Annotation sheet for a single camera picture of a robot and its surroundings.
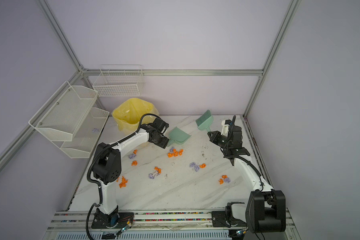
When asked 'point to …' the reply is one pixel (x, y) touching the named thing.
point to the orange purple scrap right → (225, 179)
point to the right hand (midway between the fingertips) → (207, 132)
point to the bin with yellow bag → (127, 114)
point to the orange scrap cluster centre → (175, 153)
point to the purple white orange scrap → (158, 171)
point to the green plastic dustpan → (178, 136)
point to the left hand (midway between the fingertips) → (161, 142)
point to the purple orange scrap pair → (197, 167)
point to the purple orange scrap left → (134, 163)
